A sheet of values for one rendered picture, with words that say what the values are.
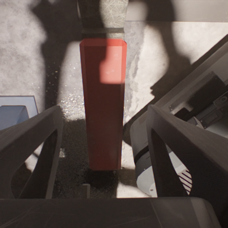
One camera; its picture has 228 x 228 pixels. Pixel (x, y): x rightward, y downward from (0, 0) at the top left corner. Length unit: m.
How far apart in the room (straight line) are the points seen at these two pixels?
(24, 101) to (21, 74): 0.09
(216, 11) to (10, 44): 0.54
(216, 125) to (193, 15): 0.29
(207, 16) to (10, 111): 0.61
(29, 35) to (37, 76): 0.12
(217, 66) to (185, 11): 0.16
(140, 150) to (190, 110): 0.17
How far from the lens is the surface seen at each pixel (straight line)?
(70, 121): 0.72
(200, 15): 0.62
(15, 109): 0.71
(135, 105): 0.69
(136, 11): 0.57
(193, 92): 0.51
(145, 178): 0.55
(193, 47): 0.64
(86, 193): 0.56
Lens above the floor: 0.57
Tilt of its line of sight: 54 degrees down
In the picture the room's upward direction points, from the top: 177 degrees clockwise
